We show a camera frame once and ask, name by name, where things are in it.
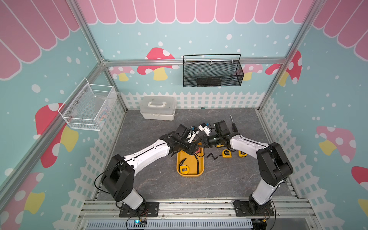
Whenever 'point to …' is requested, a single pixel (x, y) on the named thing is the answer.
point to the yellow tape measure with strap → (226, 153)
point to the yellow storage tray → (195, 162)
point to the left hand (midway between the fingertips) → (193, 148)
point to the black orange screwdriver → (235, 129)
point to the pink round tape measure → (199, 150)
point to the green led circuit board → (139, 224)
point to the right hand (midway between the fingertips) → (194, 144)
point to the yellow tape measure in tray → (183, 169)
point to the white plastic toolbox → (158, 107)
